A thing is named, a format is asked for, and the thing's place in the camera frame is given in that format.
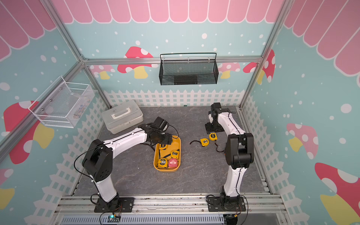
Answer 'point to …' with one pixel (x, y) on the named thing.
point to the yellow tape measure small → (175, 153)
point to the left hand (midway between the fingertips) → (167, 142)
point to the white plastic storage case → (122, 116)
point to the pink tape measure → (173, 162)
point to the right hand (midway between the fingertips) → (214, 130)
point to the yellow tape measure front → (162, 163)
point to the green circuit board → (113, 219)
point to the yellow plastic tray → (167, 158)
